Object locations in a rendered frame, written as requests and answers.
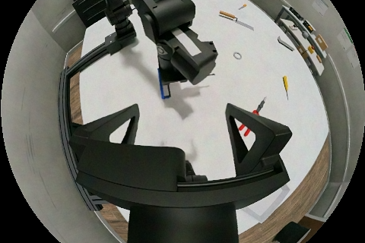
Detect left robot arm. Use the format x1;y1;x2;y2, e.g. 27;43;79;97
103;0;218;85

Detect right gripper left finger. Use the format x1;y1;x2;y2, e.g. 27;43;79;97
73;103;140;145

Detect red-handled pliers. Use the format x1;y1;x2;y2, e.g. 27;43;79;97
238;96;267;136

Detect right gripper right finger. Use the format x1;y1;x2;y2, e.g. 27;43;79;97
225;103;293;176

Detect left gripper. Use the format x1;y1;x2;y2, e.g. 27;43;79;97
157;54;188;85

